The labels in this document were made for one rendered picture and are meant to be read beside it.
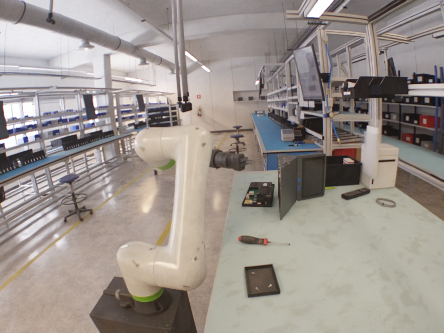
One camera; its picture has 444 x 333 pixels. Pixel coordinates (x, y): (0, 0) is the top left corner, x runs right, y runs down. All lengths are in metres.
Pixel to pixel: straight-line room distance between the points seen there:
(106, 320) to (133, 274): 0.25
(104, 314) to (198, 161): 0.64
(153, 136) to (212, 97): 11.49
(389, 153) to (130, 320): 1.33
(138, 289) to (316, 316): 0.52
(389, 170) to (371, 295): 0.81
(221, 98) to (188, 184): 11.55
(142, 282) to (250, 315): 0.35
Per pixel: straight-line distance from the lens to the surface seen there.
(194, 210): 0.69
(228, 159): 1.08
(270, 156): 2.56
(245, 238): 0.78
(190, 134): 0.74
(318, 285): 0.65
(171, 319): 0.85
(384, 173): 1.31
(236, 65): 12.29
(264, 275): 0.66
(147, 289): 0.80
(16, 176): 3.75
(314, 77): 2.19
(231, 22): 6.37
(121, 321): 0.89
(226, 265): 0.71
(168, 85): 12.83
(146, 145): 0.80
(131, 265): 0.74
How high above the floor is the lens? 1.44
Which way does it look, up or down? 15 degrees down
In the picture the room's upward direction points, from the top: 5 degrees counter-clockwise
